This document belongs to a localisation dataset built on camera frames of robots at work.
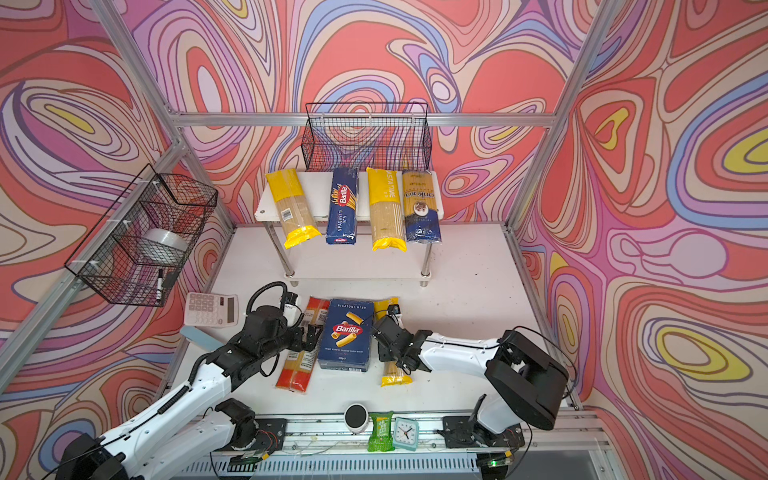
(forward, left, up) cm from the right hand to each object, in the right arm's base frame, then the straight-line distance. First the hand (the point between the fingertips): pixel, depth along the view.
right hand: (391, 351), depth 88 cm
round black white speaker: (-18, +9, +5) cm, 21 cm away
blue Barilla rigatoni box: (+2, +13, +7) cm, 15 cm away
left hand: (+5, +22, +10) cm, 25 cm away
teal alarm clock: (-22, -3, +2) cm, 22 cm away
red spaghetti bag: (-5, +27, +3) cm, 27 cm away
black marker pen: (+8, +57, +27) cm, 63 cm away
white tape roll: (+14, +54, +34) cm, 65 cm away
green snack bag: (-23, +4, +1) cm, 23 cm away
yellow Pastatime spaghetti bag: (-9, 0, +5) cm, 10 cm away
